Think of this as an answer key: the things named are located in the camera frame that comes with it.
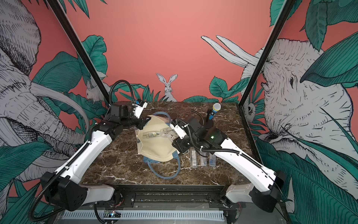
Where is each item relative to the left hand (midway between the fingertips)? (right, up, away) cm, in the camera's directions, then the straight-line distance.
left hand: (150, 115), depth 76 cm
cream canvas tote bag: (-1, -18, +21) cm, 28 cm away
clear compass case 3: (+5, -11, +19) cm, 23 cm away
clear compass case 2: (+37, -29, +12) cm, 49 cm away
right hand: (+14, -12, -8) cm, 21 cm away
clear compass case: (+31, -30, +12) cm, 44 cm away
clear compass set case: (+25, -27, +13) cm, 39 cm away
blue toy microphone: (+40, +5, +12) cm, 42 cm away
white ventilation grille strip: (-1, -52, -6) cm, 52 cm away
